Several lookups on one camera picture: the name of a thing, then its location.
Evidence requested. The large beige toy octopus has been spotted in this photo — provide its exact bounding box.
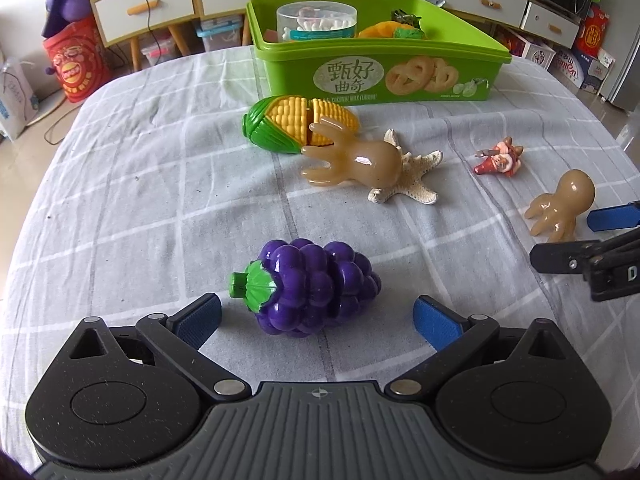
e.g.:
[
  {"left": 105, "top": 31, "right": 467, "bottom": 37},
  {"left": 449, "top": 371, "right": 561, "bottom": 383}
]
[{"left": 299, "top": 115, "right": 405, "bottom": 188}]

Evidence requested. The toy corn cob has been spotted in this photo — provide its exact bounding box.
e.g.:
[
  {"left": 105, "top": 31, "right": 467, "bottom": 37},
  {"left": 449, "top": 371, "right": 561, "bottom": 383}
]
[{"left": 242, "top": 95, "right": 361, "bottom": 155}]

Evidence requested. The white starfish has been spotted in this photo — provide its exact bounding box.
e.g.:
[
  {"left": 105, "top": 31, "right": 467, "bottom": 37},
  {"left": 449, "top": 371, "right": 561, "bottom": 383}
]
[{"left": 366, "top": 128, "right": 444, "bottom": 206}]

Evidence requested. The clear cotton swab jar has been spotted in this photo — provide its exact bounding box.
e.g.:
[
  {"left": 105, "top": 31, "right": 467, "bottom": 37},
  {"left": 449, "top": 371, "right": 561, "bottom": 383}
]
[{"left": 276, "top": 1, "right": 360, "bottom": 42}]

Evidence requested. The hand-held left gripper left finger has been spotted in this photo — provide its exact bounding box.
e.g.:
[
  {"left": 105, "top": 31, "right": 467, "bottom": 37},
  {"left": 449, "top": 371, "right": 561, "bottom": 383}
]
[{"left": 65, "top": 292, "right": 253, "bottom": 406}]

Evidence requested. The white red patterned box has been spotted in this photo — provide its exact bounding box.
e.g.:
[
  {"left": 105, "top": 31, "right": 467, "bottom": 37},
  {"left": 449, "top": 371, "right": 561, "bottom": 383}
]
[{"left": 520, "top": 40, "right": 557, "bottom": 72}]

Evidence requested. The small beige toy octopus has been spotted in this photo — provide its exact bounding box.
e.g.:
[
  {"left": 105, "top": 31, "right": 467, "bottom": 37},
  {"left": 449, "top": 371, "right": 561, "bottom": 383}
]
[{"left": 524, "top": 169, "right": 597, "bottom": 241}]

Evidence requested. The purple plush toy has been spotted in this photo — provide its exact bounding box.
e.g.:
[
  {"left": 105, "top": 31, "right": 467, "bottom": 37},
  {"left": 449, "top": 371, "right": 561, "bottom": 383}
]
[{"left": 42, "top": 0, "right": 93, "bottom": 38}]

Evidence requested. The green plastic cookie box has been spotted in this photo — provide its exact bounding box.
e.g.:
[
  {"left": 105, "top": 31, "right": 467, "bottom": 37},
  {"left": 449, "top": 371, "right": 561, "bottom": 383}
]
[{"left": 246, "top": 0, "right": 512, "bottom": 107}]

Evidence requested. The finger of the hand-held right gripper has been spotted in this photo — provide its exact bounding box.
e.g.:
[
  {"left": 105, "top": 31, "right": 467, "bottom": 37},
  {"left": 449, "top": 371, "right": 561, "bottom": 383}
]
[
  {"left": 529, "top": 241, "right": 603, "bottom": 276},
  {"left": 586, "top": 201, "right": 640, "bottom": 235}
]

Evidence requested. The white paper bag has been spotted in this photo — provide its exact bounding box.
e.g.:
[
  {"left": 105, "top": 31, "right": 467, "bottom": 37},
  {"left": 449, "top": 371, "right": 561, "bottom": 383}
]
[{"left": 0, "top": 57, "right": 41, "bottom": 142}]

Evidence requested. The red white carton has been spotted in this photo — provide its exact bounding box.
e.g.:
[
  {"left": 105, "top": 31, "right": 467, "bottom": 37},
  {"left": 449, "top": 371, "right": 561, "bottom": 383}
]
[{"left": 550, "top": 49, "right": 587, "bottom": 90}]

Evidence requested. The blue lid storage box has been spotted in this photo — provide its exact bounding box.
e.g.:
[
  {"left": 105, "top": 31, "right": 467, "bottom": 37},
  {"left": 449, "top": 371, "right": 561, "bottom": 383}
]
[{"left": 196, "top": 17, "right": 244, "bottom": 53}]

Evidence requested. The small red toy figure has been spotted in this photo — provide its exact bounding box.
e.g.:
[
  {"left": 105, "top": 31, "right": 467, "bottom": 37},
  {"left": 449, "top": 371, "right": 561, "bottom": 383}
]
[{"left": 474, "top": 137, "right": 525, "bottom": 178}]

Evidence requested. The purple toy grape bunch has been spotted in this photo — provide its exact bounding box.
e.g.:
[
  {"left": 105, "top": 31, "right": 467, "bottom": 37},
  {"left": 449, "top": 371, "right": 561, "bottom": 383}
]
[{"left": 229, "top": 238, "right": 382, "bottom": 337}]

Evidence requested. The yellow toy pot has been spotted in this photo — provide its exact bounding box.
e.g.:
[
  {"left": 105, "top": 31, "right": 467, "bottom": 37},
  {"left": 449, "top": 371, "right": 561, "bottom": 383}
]
[{"left": 357, "top": 20, "right": 401, "bottom": 39}]

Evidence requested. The red printed bag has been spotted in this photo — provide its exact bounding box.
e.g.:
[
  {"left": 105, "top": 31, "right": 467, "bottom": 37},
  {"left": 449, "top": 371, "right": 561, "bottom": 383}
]
[{"left": 42, "top": 16, "right": 112, "bottom": 105}]

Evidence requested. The clear plastic storage box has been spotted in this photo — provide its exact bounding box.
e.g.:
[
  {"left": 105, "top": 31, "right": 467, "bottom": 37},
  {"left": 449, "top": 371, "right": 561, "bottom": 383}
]
[{"left": 140, "top": 35, "right": 178, "bottom": 67}]

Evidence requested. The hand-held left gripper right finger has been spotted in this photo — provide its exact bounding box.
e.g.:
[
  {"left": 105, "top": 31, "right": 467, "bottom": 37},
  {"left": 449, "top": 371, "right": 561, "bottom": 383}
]
[{"left": 385, "top": 296, "right": 576, "bottom": 406}]

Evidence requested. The yellow green toy vegetable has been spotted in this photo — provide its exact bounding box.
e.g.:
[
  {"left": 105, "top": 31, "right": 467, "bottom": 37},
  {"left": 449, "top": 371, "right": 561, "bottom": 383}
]
[{"left": 392, "top": 25, "right": 431, "bottom": 41}]

